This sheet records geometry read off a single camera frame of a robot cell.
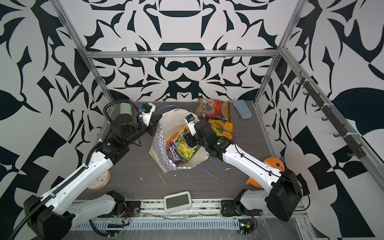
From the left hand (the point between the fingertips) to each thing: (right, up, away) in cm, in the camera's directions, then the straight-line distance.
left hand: (159, 111), depth 69 cm
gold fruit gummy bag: (+30, +3, +39) cm, 49 cm away
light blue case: (+52, +3, +43) cm, 68 cm away
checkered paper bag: (+2, -6, +11) cm, 13 cm away
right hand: (+13, -10, +8) cm, 18 cm away
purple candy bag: (+4, -23, +17) cm, 29 cm away
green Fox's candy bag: (+11, -22, +16) cm, 29 cm away
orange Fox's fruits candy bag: (+5, -15, +20) cm, 26 cm away
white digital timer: (+8, -44, +4) cm, 45 cm away
